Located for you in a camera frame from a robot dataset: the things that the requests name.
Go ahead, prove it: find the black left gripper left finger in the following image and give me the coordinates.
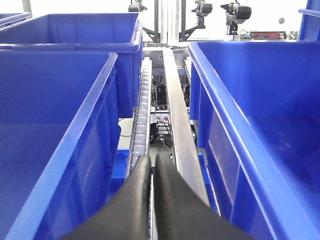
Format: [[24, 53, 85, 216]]
[[59, 154, 152, 240]]

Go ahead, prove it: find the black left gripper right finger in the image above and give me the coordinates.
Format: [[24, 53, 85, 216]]
[[153, 152, 256, 240]]

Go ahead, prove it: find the steel rack with slanted shelves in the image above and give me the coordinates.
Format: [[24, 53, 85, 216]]
[[117, 47, 221, 240]]

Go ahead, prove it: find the blue plastic bin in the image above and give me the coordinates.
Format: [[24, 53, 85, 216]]
[[187, 41, 320, 240]]

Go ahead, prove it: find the white column with black brackets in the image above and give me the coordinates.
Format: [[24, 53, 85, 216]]
[[142, 0, 208, 48]]

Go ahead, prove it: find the black device with red trim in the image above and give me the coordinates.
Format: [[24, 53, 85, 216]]
[[249, 30, 287, 41]]

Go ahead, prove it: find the black camera head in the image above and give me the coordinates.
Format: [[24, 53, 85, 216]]
[[127, 0, 148, 13], [191, 0, 213, 28], [220, 1, 253, 41]]

